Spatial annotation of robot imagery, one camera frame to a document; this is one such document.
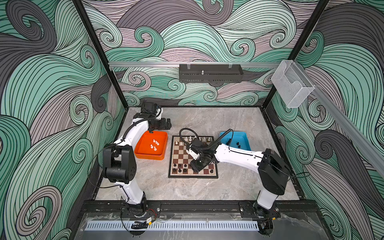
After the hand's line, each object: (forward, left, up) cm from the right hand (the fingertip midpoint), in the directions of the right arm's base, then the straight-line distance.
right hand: (195, 166), depth 83 cm
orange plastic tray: (+14, +28, -3) cm, 32 cm away
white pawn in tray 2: (+18, +26, -3) cm, 32 cm away
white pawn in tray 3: (+17, +25, -4) cm, 30 cm away
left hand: (+23, +19, +10) cm, 31 cm away
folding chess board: (+5, +9, -4) cm, 11 cm away
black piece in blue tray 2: (+16, -30, -5) cm, 34 cm away
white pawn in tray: (+19, +28, -3) cm, 33 cm away
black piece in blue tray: (+18, -29, -5) cm, 34 cm away
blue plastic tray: (+22, -30, -6) cm, 38 cm away
